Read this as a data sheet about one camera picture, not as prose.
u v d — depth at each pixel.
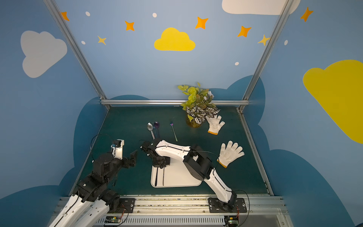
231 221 0.72
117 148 0.62
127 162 0.65
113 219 0.72
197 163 0.53
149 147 0.66
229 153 0.95
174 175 0.85
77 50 0.85
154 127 1.08
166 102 1.36
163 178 0.84
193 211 0.74
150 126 1.07
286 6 0.70
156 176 0.85
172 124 1.11
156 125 1.08
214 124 1.11
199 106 0.96
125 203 0.75
